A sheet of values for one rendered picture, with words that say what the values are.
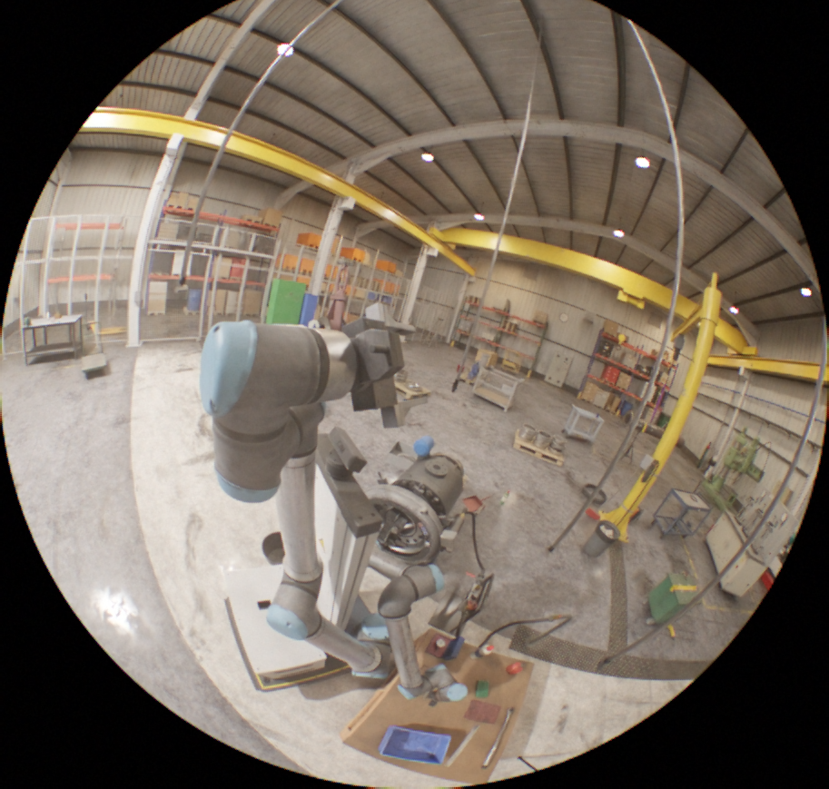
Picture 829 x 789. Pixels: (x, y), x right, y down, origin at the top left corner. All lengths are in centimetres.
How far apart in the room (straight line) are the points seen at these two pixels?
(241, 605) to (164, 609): 119
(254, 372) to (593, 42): 691
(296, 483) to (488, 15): 679
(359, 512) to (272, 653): 100
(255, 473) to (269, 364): 13
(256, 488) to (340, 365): 18
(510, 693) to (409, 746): 68
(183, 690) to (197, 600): 81
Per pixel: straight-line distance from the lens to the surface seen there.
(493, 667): 201
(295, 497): 51
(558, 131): 753
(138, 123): 834
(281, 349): 25
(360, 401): 36
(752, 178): 884
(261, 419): 26
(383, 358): 29
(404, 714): 179
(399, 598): 95
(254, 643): 141
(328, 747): 225
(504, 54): 709
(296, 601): 78
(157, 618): 254
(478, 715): 192
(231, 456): 29
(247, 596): 148
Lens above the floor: 220
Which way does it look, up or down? 16 degrees down
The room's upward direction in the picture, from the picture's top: 16 degrees clockwise
